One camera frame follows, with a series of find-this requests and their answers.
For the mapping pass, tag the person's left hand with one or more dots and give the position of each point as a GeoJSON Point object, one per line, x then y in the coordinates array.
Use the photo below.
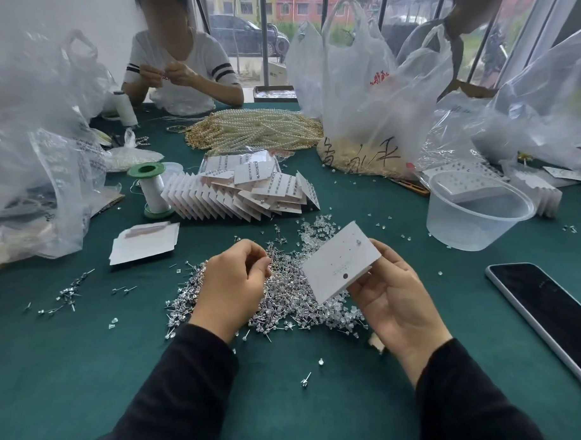
{"type": "Point", "coordinates": [231, 291]}

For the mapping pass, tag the person's right hand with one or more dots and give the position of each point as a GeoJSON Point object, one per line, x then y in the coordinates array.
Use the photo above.
{"type": "Point", "coordinates": [398, 308]}

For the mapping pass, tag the pile of silver stud earrings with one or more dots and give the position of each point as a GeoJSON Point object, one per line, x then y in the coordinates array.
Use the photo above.
{"type": "Point", "coordinates": [288, 298]}

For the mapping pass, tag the white earring card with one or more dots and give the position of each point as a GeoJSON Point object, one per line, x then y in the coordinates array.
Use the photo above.
{"type": "Point", "coordinates": [339, 263]}

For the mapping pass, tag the stack of white cards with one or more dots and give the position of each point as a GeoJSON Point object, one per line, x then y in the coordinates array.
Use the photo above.
{"type": "Point", "coordinates": [144, 244]}

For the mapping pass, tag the row of white cards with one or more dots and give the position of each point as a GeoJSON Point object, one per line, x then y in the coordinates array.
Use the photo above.
{"type": "Point", "coordinates": [242, 190]}

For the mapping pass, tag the clear plastic earring backs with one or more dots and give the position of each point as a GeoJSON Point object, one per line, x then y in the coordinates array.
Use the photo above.
{"type": "Point", "coordinates": [317, 231]}

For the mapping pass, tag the single ear stud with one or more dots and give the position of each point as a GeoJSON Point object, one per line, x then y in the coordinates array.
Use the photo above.
{"type": "Point", "coordinates": [305, 380]}

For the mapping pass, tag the small scatter of silver studs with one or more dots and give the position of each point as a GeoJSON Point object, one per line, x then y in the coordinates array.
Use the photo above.
{"type": "Point", "coordinates": [65, 296]}

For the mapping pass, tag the person's right forearm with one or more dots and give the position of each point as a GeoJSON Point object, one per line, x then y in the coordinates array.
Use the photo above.
{"type": "Point", "coordinates": [468, 401]}

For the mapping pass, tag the person's left forearm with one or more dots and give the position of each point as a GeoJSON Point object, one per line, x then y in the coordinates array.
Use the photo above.
{"type": "Point", "coordinates": [173, 402]}

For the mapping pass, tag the small gold foil scrap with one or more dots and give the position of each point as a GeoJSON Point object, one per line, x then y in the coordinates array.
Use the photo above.
{"type": "Point", "coordinates": [376, 342]}

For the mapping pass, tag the clear plastic bowl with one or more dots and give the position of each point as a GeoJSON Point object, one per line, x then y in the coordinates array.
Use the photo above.
{"type": "Point", "coordinates": [476, 215]}

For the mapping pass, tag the orange and black tool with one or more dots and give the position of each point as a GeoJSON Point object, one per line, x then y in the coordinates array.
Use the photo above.
{"type": "Point", "coordinates": [410, 185]}

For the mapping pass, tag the green spool of white thread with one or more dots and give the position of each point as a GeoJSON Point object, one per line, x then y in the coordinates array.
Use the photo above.
{"type": "Point", "coordinates": [149, 189]}

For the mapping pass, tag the white-edged smartphone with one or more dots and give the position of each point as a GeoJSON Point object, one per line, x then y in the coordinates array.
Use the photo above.
{"type": "Point", "coordinates": [555, 317]}

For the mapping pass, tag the pile of pearl strands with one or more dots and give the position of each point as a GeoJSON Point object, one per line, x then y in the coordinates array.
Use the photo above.
{"type": "Point", "coordinates": [254, 128]}

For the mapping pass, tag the small bag of pearls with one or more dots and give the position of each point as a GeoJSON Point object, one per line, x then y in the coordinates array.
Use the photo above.
{"type": "Point", "coordinates": [131, 156]}

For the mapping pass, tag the white handwritten plastic bag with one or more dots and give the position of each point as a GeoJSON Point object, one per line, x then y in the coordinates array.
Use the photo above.
{"type": "Point", "coordinates": [372, 100]}

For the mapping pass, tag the white thread cone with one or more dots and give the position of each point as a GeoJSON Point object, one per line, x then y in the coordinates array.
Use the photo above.
{"type": "Point", "coordinates": [125, 108]}

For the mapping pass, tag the large clear plastic bag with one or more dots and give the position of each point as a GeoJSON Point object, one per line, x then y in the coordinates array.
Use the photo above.
{"type": "Point", "coordinates": [37, 188]}

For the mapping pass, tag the heap of clear plastic bags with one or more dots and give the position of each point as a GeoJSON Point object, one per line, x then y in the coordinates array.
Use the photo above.
{"type": "Point", "coordinates": [543, 113]}

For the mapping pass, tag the dark parked car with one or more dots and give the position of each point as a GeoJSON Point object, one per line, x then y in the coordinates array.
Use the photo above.
{"type": "Point", "coordinates": [246, 36]}

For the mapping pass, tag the white red-printed plastic bag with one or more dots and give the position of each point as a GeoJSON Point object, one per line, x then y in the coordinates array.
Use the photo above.
{"type": "Point", "coordinates": [42, 60]}

